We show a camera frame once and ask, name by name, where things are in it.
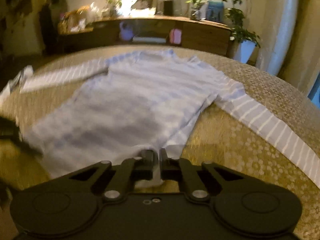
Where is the lavender white striped shirt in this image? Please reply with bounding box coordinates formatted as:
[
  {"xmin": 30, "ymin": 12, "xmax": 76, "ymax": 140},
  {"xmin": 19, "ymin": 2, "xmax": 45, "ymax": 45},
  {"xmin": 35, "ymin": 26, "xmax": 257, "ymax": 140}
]
[{"xmin": 0, "ymin": 48, "xmax": 320, "ymax": 189}]

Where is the lace tablecloth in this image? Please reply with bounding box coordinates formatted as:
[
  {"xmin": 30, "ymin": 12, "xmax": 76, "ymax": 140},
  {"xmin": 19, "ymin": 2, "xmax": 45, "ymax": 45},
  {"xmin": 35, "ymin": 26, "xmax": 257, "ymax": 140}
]
[{"xmin": 1, "ymin": 46, "xmax": 319, "ymax": 239}]

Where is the pink container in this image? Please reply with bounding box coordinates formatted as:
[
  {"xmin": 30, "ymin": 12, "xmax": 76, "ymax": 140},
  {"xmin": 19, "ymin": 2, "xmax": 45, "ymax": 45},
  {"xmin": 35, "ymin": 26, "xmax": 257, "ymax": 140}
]
[{"xmin": 169, "ymin": 29, "xmax": 182, "ymax": 45}]

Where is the purple kettlebell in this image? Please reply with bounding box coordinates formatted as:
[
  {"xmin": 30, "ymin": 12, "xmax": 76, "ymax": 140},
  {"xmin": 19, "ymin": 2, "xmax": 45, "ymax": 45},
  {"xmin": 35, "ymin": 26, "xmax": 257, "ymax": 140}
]
[{"xmin": 119, "ymin": 22, "xmax": 135, "ymax": 41}]

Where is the long wooden sideboard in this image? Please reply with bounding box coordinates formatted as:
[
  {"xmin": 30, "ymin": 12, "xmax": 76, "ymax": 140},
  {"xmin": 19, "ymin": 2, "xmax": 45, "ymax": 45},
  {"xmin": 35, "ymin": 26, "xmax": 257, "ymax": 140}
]
[{"xmin": 58, "ymin": 16, "xmax": 231, "ymax": 56}]

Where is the potted plant white pot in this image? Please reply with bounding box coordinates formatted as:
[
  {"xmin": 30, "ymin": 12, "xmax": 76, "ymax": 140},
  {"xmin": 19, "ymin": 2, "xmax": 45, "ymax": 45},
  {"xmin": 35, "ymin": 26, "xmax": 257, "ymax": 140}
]
[{"xmin": 222, "ymin": 0, "xmax": 260, "ymax": 63}]

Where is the blue picture card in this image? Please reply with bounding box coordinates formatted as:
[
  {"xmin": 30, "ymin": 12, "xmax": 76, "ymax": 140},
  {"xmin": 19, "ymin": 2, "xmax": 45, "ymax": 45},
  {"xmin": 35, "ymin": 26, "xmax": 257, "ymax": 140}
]
[{"xmin": 206, "ymin": 1, "xmax": 224, "ymax": 23}]

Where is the framed photo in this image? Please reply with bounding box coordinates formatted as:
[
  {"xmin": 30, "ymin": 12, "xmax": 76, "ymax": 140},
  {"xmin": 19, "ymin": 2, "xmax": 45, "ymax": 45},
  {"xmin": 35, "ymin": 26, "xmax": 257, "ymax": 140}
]
[{"xmin": 131, "ymin": 0, "xmax": 157, "ymax": 10}]

